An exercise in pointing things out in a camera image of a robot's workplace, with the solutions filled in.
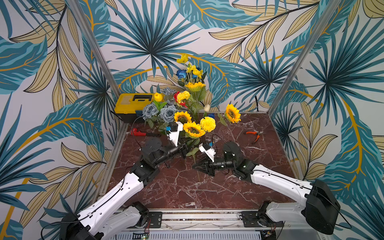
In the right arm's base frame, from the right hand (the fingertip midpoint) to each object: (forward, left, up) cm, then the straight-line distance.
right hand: (193, 166), depth 69 cm
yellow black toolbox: (+47, +43, -5) cm, 64 cm away
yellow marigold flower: (+14, -7, +13) cm, 21 cm away
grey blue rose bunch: (+19, +16, +12) cm, 28 cm away
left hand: (+6, -2, +13) cm, 14 cm away
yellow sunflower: (+18, +4, +15) cm, 23 cm away
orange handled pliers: (+33, -47, -20) cm, 61 cm away
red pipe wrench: (+35, +40, -19) cm, 57 cm away
